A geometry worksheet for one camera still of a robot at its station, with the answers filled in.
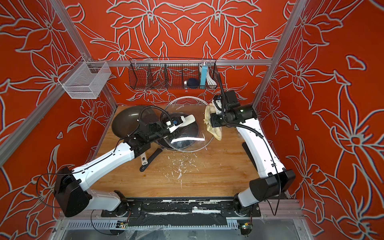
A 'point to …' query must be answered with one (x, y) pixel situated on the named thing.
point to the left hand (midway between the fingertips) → (183, 118)
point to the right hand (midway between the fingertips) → (210, 119)
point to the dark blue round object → (193, 83)
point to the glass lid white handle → (189, 119)
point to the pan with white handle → (125, 122)
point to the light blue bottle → (203, 80)
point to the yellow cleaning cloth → (216, 132)
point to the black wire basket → (173, 73)
